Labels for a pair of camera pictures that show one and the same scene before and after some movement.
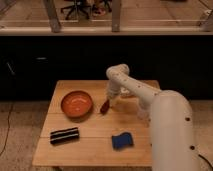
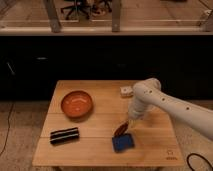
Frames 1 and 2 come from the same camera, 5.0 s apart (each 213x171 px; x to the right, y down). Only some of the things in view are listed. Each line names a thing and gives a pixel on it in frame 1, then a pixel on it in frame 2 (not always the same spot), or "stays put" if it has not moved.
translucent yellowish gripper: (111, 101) → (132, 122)
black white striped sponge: (64, 135) stays put
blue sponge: (122, 141) stays put
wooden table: (81, 128) stays put
